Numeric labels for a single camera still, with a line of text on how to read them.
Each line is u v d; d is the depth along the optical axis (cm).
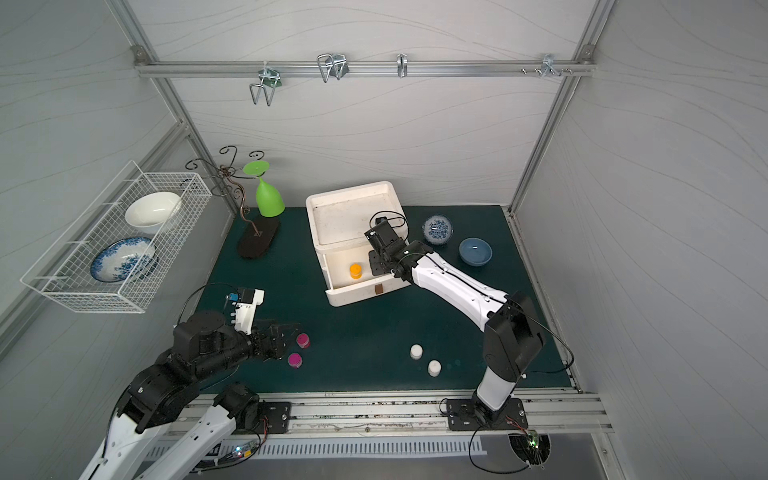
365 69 78
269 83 79
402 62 72
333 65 76
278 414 74
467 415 68
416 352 82
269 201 93
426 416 75
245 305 59
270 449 70
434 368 79
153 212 73
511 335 44
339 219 86
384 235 63
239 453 68
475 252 107
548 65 77
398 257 59
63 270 57
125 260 65
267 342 57
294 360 80
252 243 109
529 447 72
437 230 111
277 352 57
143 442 43
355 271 81
